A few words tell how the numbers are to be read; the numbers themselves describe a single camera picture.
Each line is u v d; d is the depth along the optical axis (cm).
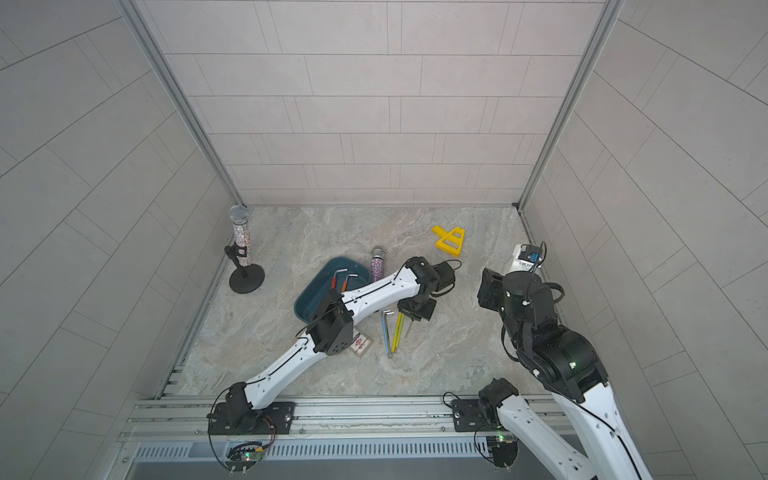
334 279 95
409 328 86
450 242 105
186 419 72
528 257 51
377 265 96
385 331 85
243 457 65
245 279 94
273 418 70
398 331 85
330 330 60
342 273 96
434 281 68
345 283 94
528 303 41
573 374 38
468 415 71
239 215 77
